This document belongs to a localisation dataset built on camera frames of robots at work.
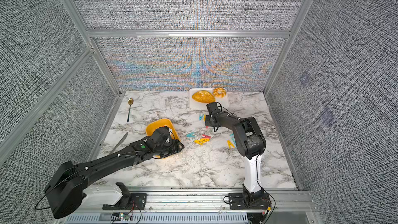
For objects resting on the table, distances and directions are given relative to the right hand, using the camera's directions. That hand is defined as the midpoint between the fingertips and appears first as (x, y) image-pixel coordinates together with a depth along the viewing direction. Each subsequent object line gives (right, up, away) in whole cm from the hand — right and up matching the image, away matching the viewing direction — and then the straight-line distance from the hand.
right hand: (210, 117), depth 103 cm
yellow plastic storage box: (-37, -6, -2) cm, 37 cm away
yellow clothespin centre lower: (-7, -15, -9) cm, 19 cm away
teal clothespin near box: (-12, -11, -6) cm, 17 cm away
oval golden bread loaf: (-5, +14, +9) cm, 18 cm away
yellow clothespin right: (+11, -15, -10) cm, 21 cm away
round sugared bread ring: (+8, +18, +17) cm, 26 cm away
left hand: (-15, -15, -23) cm, 31 cm away
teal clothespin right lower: (+9, -8, -25) cm, 28 cm away
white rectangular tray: (-10, +8, +11) cm, 17 cm away
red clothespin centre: (-3, -12, -7) cm, 14 cm away
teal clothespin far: (-6, 0, +3) cm, 7 cm away
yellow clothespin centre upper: (-4, -14, -8) cm, 16 cm away
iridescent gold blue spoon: (-58, +10, +10) cm, 59 cm away
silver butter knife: (-56, -15, -8) cm, 59 cm away
